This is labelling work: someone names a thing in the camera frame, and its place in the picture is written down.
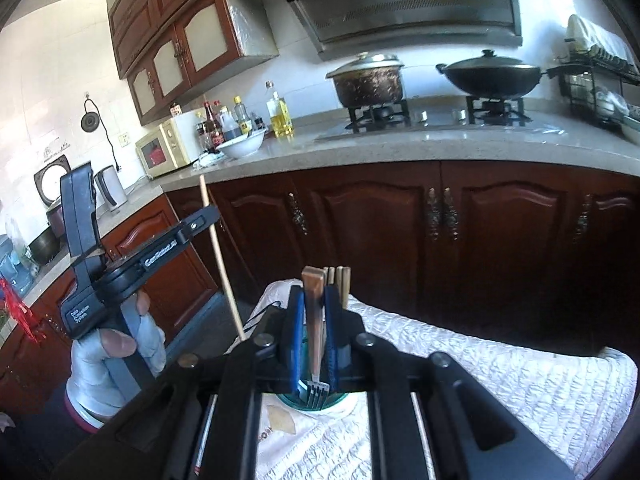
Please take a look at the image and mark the cream microwave oven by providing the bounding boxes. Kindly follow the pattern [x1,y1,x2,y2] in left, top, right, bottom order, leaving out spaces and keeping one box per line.
[136,108,205,179]

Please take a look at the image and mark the steel range hood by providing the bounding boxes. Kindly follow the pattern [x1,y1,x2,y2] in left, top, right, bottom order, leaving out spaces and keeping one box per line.
[286,0,523,60]

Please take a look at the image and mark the floral utensil cup teal rim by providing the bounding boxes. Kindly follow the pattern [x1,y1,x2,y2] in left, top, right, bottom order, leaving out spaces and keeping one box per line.
[274,389,352,415]

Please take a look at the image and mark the white electric kettle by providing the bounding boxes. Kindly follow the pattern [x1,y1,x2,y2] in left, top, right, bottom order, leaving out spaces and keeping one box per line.
[94,166,127,211]

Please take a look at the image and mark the tan chopstick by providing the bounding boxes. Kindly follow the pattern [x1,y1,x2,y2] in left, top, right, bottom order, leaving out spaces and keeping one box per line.
[197,173,248,344]

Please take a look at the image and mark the black dish drying rack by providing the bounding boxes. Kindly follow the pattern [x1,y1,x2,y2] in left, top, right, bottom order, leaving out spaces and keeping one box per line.
[547,14,639,144]

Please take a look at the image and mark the dark soy sauce bottle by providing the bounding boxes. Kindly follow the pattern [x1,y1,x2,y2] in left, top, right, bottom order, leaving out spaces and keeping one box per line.
[203,101,224,153]

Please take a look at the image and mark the gas stove top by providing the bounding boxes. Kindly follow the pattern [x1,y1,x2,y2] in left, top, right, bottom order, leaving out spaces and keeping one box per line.
[316,96,565,142]

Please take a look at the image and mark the brown cooking pot with lid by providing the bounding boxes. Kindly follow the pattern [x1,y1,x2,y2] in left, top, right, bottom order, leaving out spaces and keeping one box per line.
[326,52,404,108]

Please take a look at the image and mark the black wok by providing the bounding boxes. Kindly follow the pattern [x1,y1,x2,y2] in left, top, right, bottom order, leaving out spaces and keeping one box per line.
[436,49,559,100]

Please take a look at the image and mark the metal fork wooden handle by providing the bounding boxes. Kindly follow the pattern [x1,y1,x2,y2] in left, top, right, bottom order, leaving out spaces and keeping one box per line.
[302,266,330,410]

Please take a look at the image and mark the white gloved left hand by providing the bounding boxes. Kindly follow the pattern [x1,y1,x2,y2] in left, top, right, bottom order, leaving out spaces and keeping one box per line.
[65,290,166,431]

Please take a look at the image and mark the white mixing bowl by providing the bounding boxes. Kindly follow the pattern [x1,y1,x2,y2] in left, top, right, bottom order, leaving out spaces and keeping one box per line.
[218,128,267,159]

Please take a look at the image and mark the bamboo chopstick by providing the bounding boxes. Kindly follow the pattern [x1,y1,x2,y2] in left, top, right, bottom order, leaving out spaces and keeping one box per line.
[334,266,344,305]

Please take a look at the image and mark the wooden upper wall cabinet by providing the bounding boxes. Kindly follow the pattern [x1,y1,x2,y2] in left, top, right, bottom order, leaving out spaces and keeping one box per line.
[107,0,279,125]

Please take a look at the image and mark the yellow cooking oil bottle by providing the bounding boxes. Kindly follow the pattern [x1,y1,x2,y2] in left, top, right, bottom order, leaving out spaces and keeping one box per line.
[266,80,294,138]

